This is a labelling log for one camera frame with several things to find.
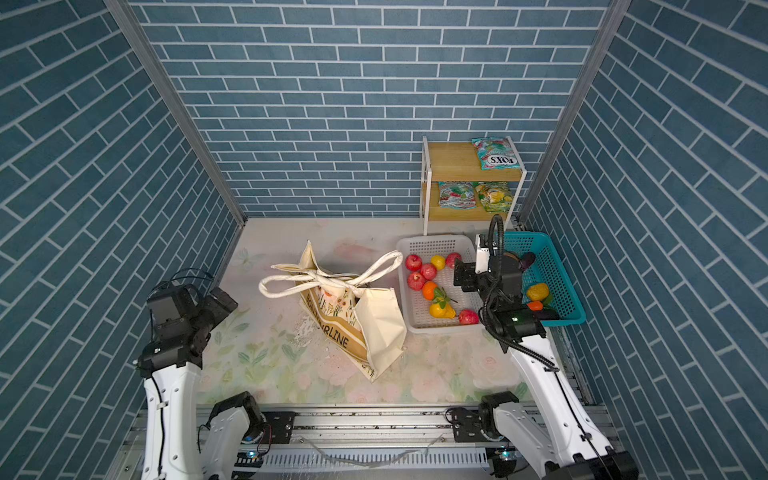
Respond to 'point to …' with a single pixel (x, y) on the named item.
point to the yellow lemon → (438, 261)
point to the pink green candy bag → (459, 195)
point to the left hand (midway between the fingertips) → (217, 301)
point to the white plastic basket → (417, 308)
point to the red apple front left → (416, 281)
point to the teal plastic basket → (547, 268)
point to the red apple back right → (450, 259)
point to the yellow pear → (442, 310)
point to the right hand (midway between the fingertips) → (472, 255)
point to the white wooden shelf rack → (456, 162)
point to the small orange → (428, 289)
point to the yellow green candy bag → (496, 197)
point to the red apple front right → (468, 317)
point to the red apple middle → (428, 271)
